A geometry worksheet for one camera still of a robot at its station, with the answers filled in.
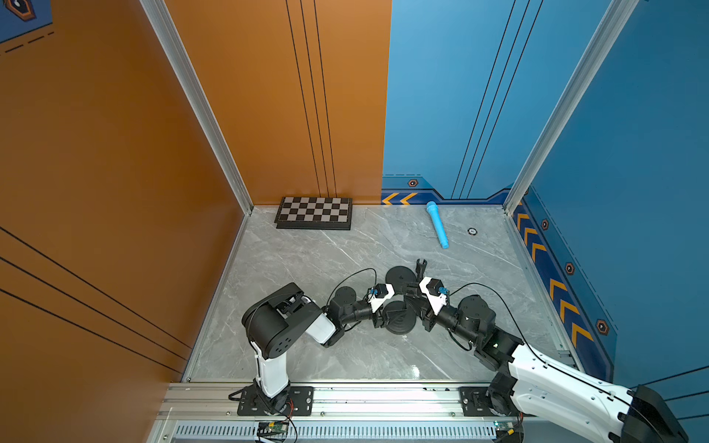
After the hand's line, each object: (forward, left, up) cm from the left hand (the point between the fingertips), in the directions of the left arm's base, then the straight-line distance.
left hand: (401, 298), depth 82 cm
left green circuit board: (-31, +33, -12) cm, 47 cm away
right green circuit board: (-30, -27, -13) cm, 42 cm away
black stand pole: (+15, -8, -7) cm, 18 cm away
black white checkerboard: (+40, +32, -6) cm, 52 cm away
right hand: (-2, -1, +8) cm, 8 cm away
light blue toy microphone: (+43, -18, -7) cm, 48 cm away
